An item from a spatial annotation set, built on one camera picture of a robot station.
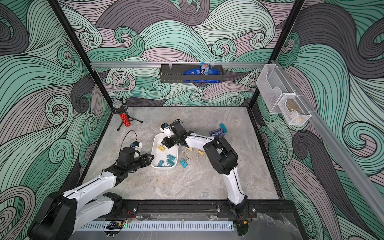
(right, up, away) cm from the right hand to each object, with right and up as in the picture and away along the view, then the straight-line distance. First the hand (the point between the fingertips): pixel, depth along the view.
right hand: (165, 141), depth 95 cm
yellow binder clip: (+16, -5, 0) cm, 17 cm away
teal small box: (+41, +8, +11) cm, 43 cm away
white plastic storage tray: (-6, +1, 0) cm, 6 cm away
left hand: (-6, -7, -9) cm, 13 cm away
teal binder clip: (-1, -13, -7) cm, 15 cm away
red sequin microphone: (-27, +23, -9) cm, 36 cm away
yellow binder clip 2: (+23, -7, -3) cm, 24 cm away
